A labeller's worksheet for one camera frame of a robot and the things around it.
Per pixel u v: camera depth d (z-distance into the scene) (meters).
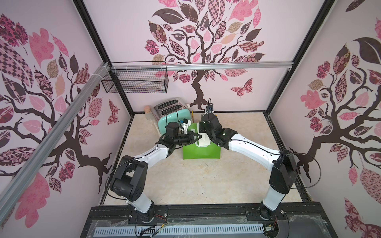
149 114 1.10
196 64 0.93
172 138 0.69
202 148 0.85
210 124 0.61
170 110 1.00
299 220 0.72
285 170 0.45
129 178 0.46
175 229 0.70
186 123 0.80
